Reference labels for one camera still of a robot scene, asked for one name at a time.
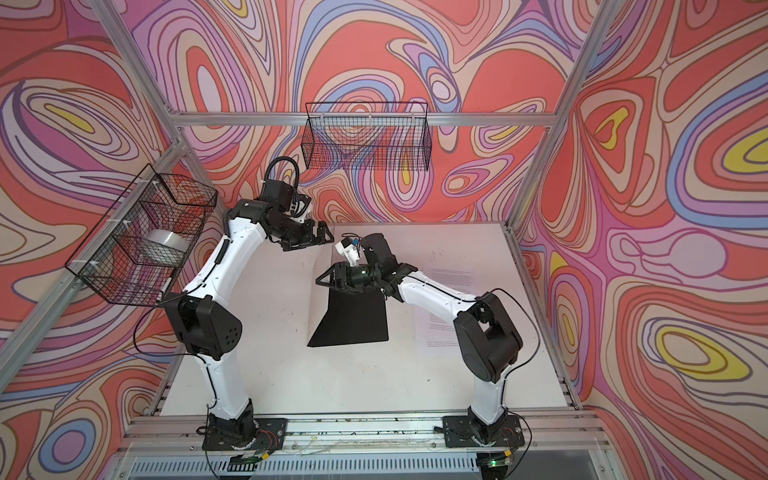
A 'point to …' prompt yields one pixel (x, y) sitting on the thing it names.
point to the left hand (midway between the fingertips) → (323, 238)
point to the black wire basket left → (135, 250)
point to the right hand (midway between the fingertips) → (324, 290)
